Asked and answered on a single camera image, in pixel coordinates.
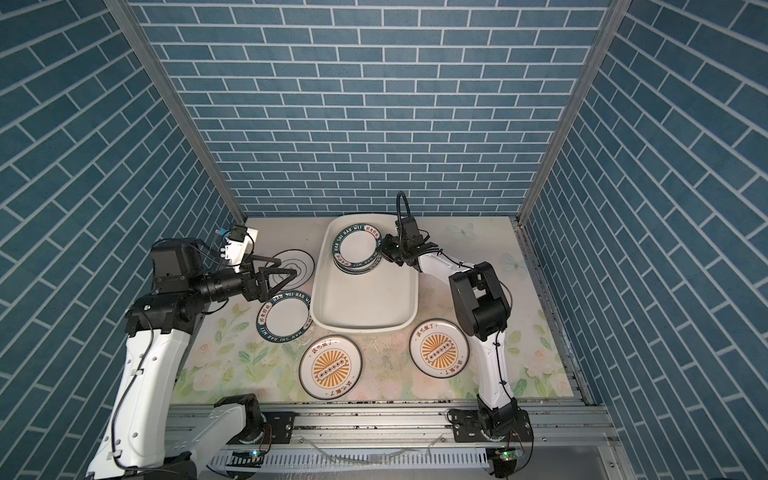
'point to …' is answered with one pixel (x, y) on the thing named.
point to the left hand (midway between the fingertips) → (286, 269)
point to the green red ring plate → (356, 271)
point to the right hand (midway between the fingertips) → (372, 245)
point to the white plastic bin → (385, 301)
